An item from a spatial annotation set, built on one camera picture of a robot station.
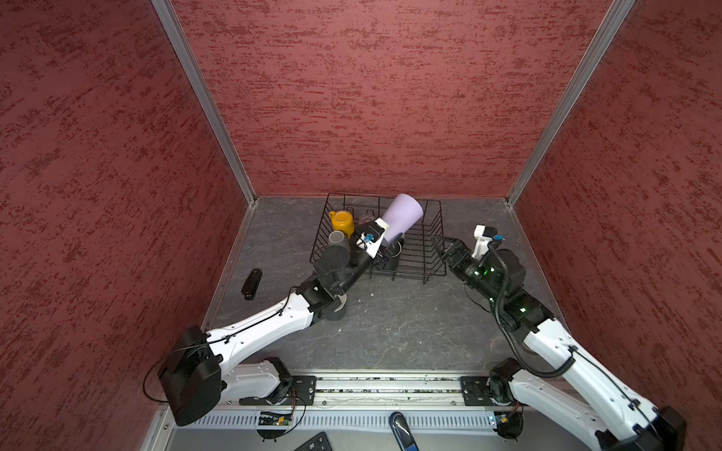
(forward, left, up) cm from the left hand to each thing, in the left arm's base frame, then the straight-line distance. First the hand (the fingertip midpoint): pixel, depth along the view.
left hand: (386, 228), depth 69 cm
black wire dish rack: (+10, -15, -31) cm, 36 cm away
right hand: (-2, -13, -6) cm, 14 cm away
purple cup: (+3, -4, +3) cm, 6 cm away
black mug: (-9, 0, +2) cm, 9 cm away
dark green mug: (-20, +11, -3) cm, 23 cm away
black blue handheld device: (-40, -4, -27) cm, 49 cm away
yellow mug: (+19, +14, -21) cm, 32 cm away
